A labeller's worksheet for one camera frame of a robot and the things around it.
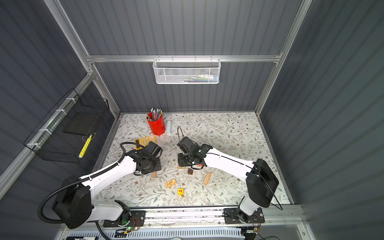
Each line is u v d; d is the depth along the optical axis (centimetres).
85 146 68
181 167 91
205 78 91
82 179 44
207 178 87
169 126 108
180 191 81
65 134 72
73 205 41
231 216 73
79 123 74
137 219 73
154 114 102
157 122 99
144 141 102
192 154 62
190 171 88
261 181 43
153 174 88
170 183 84
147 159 63
